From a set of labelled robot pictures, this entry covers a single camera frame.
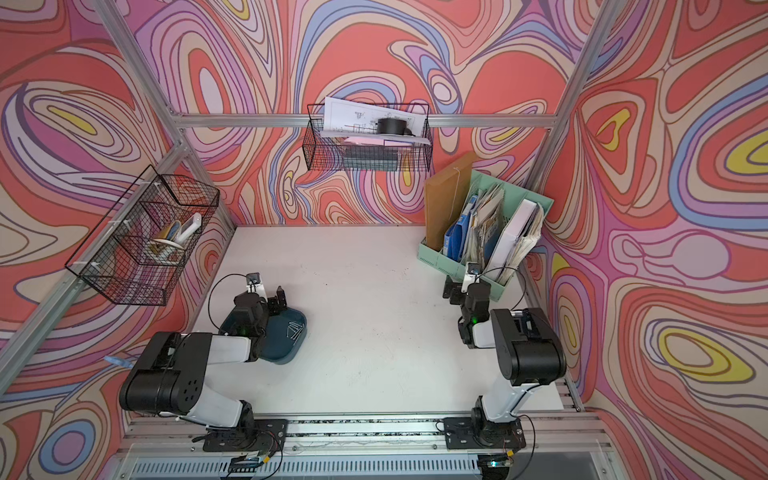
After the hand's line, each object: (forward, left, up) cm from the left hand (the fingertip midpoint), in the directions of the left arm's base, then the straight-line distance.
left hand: (267, 289), depth 93 cm
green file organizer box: (0, -71, +2) cm, 71 cm away
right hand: (+3, -63, -2) cm, 63 cm away
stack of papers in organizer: (+13, -68, +15) cm, 71 cm away
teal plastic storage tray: (-12, -7, -7) cm, 15 cm away
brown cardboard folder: (+25, -57, +18) cm, 65 cm away
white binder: (+4, -74, +18) cm, 77 cm away
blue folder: (+14, -60, +8) cm, 62 cm away
